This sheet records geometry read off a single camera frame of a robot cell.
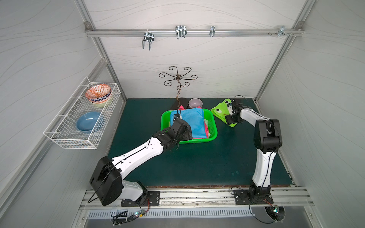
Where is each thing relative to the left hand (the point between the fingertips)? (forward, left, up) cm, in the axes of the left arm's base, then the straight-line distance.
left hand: (186, 132), depth 81 cm
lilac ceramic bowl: (+36, -6, -13) cm, 39 cm away
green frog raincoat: (+30, -27, -15) cm, 43 cm away
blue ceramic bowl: (-6, +47, +17) cm, 50 cm away
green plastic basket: (+11, +15, -7) cm, 20 cm away
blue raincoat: (+17, -5, -8) cm, 20 cm away
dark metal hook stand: (+32, +6, +15) cm, 36 cm away
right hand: (+21, -34, -13) cm, 42 cm away
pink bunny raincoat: (+27, +5, -9) cm, 29 cm away
